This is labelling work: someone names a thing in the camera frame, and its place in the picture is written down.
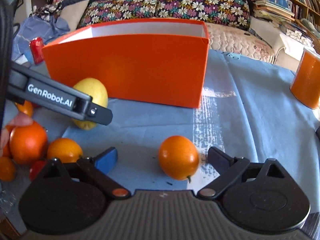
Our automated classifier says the orange mandarin fruit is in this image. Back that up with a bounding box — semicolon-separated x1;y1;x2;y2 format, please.
158;135;200;183

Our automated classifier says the floral cushion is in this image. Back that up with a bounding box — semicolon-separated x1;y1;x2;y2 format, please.
155;0;251;30
77;0;157;29

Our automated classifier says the small orange mandarin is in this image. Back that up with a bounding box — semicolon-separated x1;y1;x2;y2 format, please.
15;100;34;117
47;138;83;163
0;156;17;182

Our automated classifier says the stack of books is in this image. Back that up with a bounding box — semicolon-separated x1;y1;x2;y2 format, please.
253;0;295;22

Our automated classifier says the red cherry tomato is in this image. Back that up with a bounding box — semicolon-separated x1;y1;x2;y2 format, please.
29;160;47;181

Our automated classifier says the pink quilted sofa cover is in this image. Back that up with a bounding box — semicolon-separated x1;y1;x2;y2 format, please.
206;23;275;63

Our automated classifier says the person's left hand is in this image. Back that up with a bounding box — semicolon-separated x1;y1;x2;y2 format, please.
1;112;33;156

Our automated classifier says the wooden bookshelf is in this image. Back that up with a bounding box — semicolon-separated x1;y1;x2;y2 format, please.
289;0;319;37

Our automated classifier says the right floral cushion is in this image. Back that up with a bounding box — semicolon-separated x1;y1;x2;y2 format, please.
155;0;251;30

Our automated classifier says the white pillow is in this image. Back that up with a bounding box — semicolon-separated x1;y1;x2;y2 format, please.
60;0;89;32

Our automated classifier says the large orange fruit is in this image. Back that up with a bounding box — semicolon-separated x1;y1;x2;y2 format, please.
9;121;48;166

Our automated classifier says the left floral cushion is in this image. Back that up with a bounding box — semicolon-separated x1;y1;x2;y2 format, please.
77;0;157;29

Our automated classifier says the red soda can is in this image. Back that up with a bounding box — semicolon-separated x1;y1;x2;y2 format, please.
29;37;44;65

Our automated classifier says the yellow lemon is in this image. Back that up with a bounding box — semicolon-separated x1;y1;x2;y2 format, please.
73;77;108;131

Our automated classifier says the orange cardboard box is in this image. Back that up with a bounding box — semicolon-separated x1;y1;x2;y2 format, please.
42;18;209;108

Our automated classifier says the blue crumpled cloth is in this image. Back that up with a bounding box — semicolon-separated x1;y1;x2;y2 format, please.
11;16;70;62

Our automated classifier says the black braided cable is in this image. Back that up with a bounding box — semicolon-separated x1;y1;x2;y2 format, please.
0;0;21;131

